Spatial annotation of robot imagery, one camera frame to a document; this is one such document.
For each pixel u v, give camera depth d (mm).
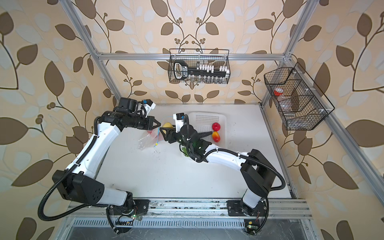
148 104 690
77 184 395
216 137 964
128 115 598
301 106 735
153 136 884
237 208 736
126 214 717
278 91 806
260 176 442
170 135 670
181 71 840
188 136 572
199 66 807
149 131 1008
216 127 1019
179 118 669
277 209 753
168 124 740
